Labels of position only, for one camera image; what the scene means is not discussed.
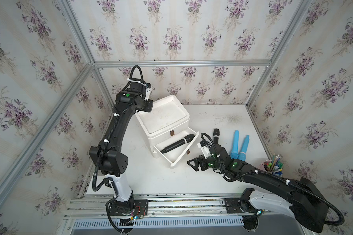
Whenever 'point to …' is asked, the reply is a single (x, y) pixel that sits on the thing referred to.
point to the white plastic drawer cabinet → (168, 122)
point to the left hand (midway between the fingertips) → (147, 106)
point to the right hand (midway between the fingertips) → (196, 160)
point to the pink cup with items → (273, 166)
